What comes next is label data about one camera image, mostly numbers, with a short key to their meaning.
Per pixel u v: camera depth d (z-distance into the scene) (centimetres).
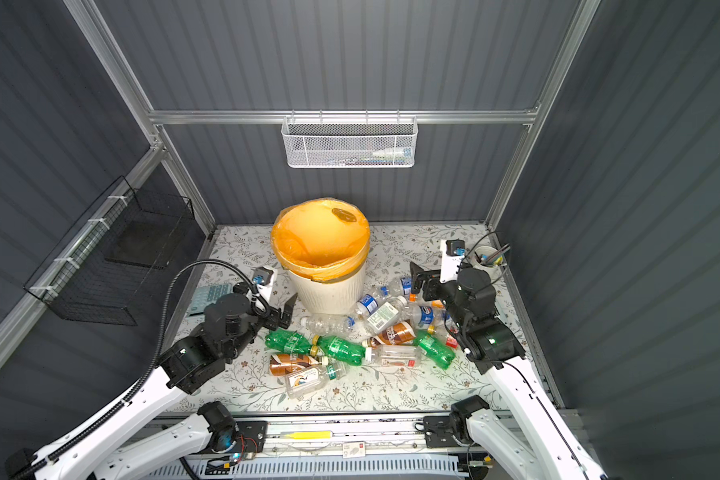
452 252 58
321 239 90
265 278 58
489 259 96
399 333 83
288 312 64
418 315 90
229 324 50
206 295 97
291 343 85
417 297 95
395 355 87
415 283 63
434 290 62
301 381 77
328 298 83
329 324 91
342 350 83
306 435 74
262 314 60
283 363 81
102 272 71
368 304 91
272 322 63
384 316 91
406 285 96
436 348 83
